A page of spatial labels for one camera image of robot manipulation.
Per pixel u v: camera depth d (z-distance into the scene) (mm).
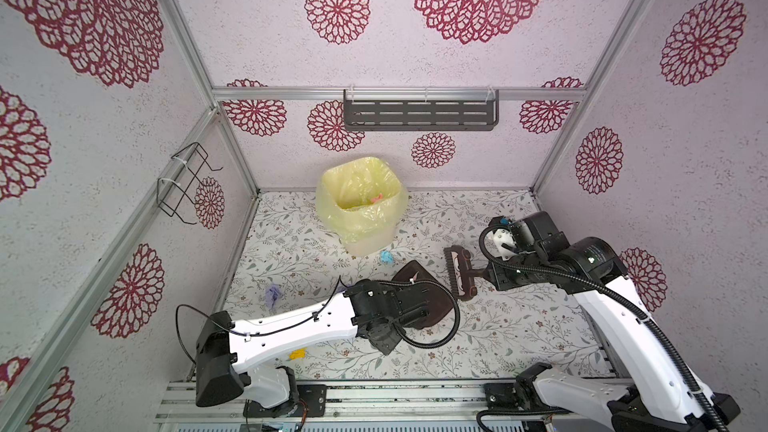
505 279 577
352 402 747
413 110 968
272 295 898
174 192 748
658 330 381
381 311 476
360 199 1012
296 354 803
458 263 783
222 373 379
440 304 751
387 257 996
